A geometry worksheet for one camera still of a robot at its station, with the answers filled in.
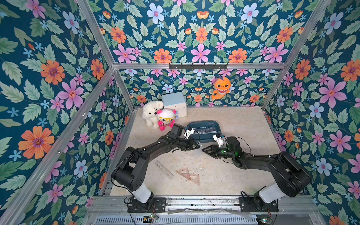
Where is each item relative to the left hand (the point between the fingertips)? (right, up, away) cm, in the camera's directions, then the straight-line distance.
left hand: (200, 146), depth 83 cm
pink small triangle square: (-3, -19, +1) cm, 20 cm away
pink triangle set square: (-8, -18, +1) cm, 20 cm away
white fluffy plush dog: (-33, +21, +10) cm, 41 cm away
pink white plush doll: (-22, +17, +13) cm, 31 cm away
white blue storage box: (-16, +29, +20) cm, 39 cm away
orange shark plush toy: (+17, +39, +15) cm, 45 cm away
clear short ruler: (-23, -15, +4) cm, 28 cm away
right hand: (+3, -3, +1) cm, 4 cm away
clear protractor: (-2, -5, +2) cm, 5 cm away
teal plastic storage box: (+5, +7, +21) cm, 23 cm away
